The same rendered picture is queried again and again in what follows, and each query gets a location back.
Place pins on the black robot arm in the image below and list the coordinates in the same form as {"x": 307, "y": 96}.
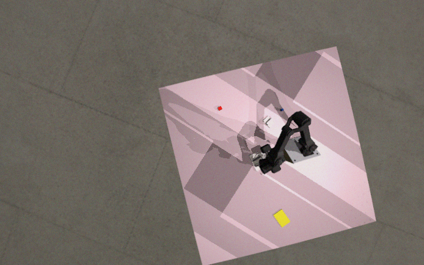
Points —
{"x": 275, "y": 157}

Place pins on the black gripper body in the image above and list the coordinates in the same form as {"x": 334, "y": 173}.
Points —
{"x": 266, "y": 149}

